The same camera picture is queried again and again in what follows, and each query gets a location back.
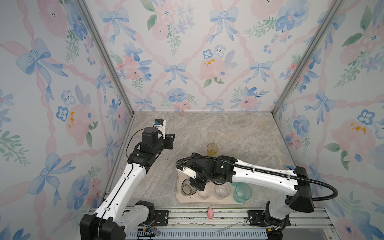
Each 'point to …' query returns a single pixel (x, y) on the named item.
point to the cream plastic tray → (195, 198)
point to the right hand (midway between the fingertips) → (189, 178)
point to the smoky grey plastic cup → (186, 189)
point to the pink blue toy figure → (290, 167)
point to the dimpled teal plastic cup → (242, 192)
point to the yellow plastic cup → (212, 148)
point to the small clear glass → (205, 193)
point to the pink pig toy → (210, 213)
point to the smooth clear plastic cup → (222, 190)
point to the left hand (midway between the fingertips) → (173, 134)
